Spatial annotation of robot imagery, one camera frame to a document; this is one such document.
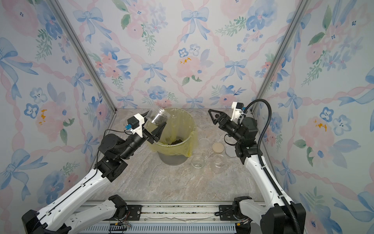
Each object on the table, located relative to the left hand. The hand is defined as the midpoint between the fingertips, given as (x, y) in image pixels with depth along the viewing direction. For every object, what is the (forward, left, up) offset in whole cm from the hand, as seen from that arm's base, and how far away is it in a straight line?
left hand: (158, 116), depth 59 cm
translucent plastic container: (-1, -31, -42) cm, 52 cm away
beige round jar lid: (+11, -32, -42) cm, 54 cm away
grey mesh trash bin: (+2, -2, -42) cm, 43 cm away
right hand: (+9, -24, -7) cm, 26 cm away
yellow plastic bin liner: (+14, -6, -34) cm, 38 cm away
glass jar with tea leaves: (0, -18, -43) cm, 46 cm away
